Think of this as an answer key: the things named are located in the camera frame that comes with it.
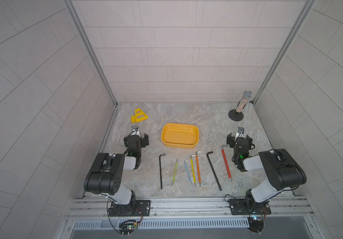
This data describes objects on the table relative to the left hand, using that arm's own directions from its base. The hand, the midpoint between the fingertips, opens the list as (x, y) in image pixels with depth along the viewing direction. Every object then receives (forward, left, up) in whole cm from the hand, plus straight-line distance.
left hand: (139, 132), depth 94 cm
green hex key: (-24, -23, -4) cm, 34 cm away
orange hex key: (-22, -37, -5) cm, 43 cm away
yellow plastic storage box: (-1, -26, -2) cm, 26 cm away
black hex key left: (-14, -16, -4) cm, 21 cm away
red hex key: (-18, -53, -4) cm, 56 cm away
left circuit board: (-48, -3, -3) cm, 49 cm away
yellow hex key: (-14, -34, -4) cm, 37 cm away
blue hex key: (-24, -30, -4) cm, 39 cm away
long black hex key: (-22, -45, -5) cm, 50 cm away
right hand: (0, -63, +1) cm, 63 cm away
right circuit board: (-47, -61, -4) cm, 77 cm away
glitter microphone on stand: (+17, -68, -2) cm, 70 cm away
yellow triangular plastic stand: (+16, +4, -4) cm, 17 cm away
